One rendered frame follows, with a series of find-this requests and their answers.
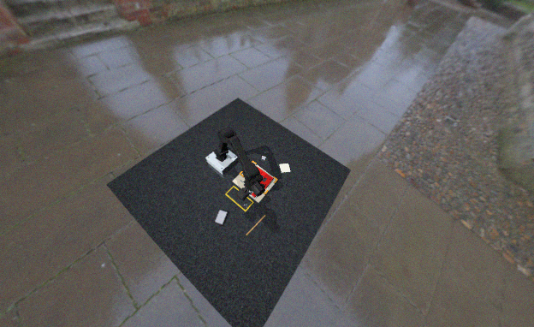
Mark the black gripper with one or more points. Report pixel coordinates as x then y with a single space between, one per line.
244 192

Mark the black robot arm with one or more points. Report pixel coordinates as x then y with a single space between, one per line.
249 169

